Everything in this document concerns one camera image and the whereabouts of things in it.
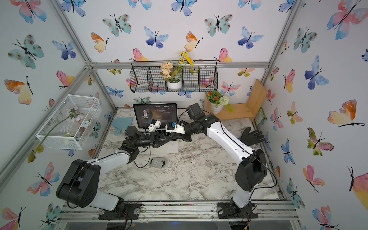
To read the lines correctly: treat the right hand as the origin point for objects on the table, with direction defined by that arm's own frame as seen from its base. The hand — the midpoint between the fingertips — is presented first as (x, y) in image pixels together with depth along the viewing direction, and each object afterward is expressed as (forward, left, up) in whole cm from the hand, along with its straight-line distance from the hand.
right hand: (175, 132), depth 76 cm
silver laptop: (+22, +26, -11) cm, 36 cm away
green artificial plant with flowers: (+30, -24, -2) cm, 38 cm away
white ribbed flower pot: (+28, -24, -11) cm, 38 cm away
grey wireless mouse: (-9, +11, -20) cm, 24 cm away
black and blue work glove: (+15, -52, -24) cm, 59 cm away
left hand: (-4, +1, 0) cm, 5 cm away
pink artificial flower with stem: (+3, +51, +9) cm, 52 cm away
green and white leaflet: (+32, -60, -21) cm, 71 cm away
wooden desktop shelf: (+35, -51, -4) cm, 62 cm away
